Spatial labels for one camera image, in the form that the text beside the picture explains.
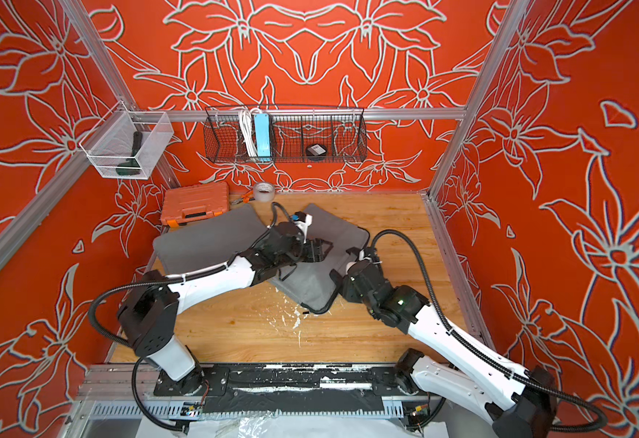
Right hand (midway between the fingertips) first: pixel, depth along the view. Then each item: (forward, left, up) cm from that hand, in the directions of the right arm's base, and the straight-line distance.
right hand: (350, 280), depth 77 cm
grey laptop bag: (+16, +48, -4) cm, 51 cm away
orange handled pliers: (+46, +42, -12) cm, 64 cm away
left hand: (+11, +6, +3) cm, 13 cm away
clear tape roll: (+48, +35, -11) cm, 60 cm away
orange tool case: (+39, +62, -8) cm, 74 cm away
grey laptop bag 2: (+3, +12, -9) cm, 15 cm away
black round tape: (+44, +11, +14) cm, 48 cm away
